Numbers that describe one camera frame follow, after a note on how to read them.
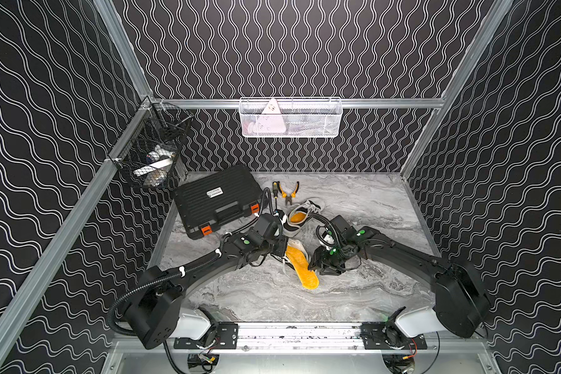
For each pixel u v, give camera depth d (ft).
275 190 3.70
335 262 2.35
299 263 2.69
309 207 3.22
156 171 2.40
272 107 2.89
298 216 3.25
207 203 3.30
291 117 4.38
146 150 3.05
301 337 2.50
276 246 2.43
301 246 2.82
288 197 3.60
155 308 1.37
